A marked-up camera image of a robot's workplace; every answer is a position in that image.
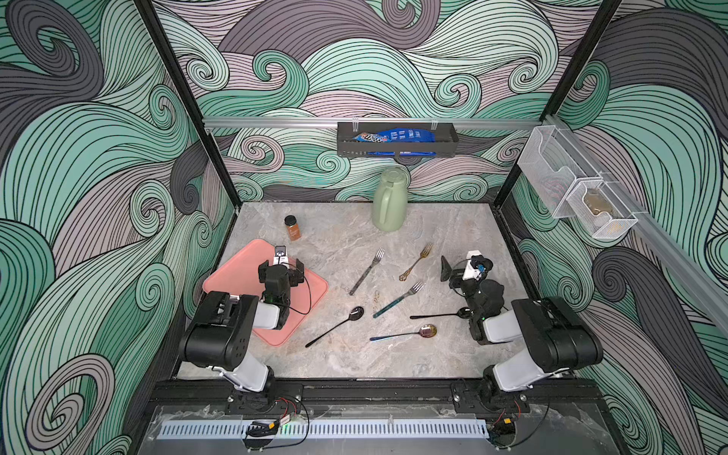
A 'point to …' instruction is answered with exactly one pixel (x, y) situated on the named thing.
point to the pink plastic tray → (240, 276)
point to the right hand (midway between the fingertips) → (464, 256)
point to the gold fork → (423, 254)
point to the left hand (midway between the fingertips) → (283, 257)
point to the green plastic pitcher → (390, 199)
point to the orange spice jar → (294, 229)
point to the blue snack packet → (397, 136)
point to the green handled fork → (414, 289)
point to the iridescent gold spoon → (426, 331)
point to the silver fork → (376, 259)
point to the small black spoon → (463, 313)
